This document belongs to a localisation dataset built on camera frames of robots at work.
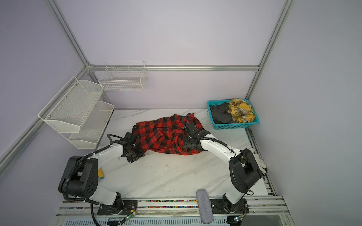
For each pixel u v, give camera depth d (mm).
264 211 739
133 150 749
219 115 1050
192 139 640
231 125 1012
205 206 717
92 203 527
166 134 979
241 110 1046
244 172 447
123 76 954
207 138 602
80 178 442
